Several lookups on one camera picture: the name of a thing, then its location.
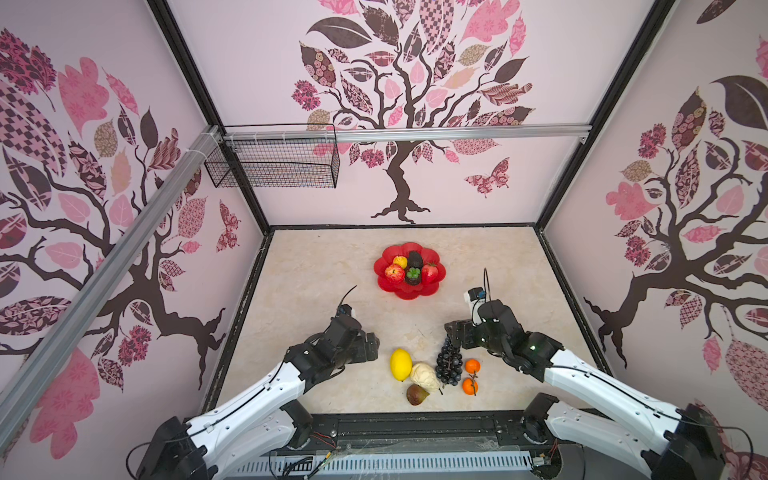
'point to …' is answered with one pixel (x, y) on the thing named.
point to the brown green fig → (416, 394)
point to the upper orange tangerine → (472, 366)
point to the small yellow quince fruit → (401, 260)
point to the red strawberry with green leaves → (429, 272)
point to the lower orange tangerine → (470, 386)
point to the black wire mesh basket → (278, 165)
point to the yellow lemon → (400, 364)
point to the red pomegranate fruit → (394, 273)
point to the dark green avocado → (415, 260)
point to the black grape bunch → (449, 363)
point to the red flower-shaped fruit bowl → (409, 271)
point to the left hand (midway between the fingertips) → (365, 350)
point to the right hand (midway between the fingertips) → (455, 322)
